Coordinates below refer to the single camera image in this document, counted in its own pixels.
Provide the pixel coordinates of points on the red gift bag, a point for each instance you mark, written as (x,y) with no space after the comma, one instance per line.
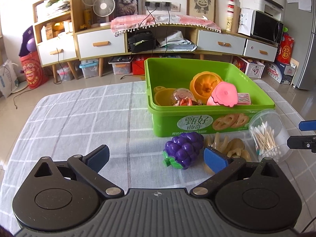
(285,49)

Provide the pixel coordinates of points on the small pink card box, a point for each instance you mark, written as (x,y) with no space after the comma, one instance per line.
(244,99)

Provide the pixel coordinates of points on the pink toy shell piece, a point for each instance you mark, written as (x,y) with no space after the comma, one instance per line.
(224,94)

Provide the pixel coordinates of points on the cat portrait picture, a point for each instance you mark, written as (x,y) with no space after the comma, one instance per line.
(127,7)

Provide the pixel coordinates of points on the silver refrigerator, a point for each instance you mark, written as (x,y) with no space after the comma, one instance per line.
(299,18)

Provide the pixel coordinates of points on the white printer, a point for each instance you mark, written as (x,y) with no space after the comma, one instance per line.
(268,7)

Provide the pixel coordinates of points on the red box under cabinet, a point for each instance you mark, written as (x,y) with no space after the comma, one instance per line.
(138,67)

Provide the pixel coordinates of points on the beige toy pretzel pieces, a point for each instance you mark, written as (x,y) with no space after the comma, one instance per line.
(227,145)

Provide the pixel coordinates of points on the black microwave oven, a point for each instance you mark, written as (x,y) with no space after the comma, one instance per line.
(259,25)

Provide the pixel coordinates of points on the orange toy pumpkin half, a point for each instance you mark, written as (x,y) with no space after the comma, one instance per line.
(202,85)

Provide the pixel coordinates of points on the wooden white tv cabinet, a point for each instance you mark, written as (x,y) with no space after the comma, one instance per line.
(99,43)

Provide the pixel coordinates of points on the framed cartoon girl drawing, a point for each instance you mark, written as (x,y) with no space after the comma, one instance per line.
(202,9)

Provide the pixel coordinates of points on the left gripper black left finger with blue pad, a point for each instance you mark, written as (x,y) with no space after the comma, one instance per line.
(86,169)

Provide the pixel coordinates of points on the yellow toy cup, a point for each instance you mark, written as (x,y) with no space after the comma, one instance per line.
(164,96)

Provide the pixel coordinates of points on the green plastic storage box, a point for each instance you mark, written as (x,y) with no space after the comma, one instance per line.
(202,118)

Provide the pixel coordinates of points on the white blue cardboard box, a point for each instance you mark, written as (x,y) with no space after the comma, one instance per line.
(280,72)

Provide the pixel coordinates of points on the purple toy grape bunch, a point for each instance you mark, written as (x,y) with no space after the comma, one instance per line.
(183,150)

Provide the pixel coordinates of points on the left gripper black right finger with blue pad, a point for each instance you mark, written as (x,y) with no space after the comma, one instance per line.
(224,169)

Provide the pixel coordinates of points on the white desk fan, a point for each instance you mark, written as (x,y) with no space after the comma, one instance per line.
(103,9)

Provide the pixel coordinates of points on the white cartoon cardboard box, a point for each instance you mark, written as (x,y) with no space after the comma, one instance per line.
(251,68)

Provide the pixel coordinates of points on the pink cloth on cabinet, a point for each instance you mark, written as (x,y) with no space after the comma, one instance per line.
(135,22)

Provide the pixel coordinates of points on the pink clear capsule ball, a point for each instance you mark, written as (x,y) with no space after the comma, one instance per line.
(183,97)

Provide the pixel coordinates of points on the black bag in cabinet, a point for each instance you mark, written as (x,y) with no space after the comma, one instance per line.
(142,41)

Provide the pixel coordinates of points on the clear cotton swab jar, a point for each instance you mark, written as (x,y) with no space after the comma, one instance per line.
(269,135)

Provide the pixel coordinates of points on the tall wooden shelf cabinet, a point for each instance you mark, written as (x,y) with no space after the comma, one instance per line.
(54,24)

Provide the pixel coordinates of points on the clear bin blue lid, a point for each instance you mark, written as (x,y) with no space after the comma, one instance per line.
(90,68)

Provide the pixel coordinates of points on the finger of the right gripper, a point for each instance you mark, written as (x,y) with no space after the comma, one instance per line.
(308,125)
(305,142)

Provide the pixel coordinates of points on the snack jar red lid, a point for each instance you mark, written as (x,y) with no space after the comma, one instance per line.
(230,13)

